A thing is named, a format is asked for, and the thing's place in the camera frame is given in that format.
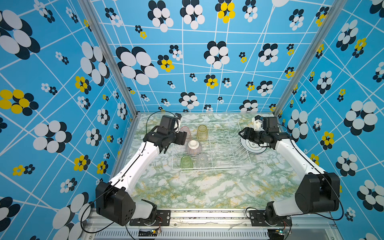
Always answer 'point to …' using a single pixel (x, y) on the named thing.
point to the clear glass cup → (202, 162)
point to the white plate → (251, 147)
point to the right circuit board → (276, 234)
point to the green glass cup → (186, 163)
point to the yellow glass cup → (202, 133)
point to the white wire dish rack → (210, 145)
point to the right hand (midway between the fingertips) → (244, 134)
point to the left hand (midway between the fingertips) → (181, 133)
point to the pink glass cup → (186, 129)
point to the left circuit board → (153, 233)
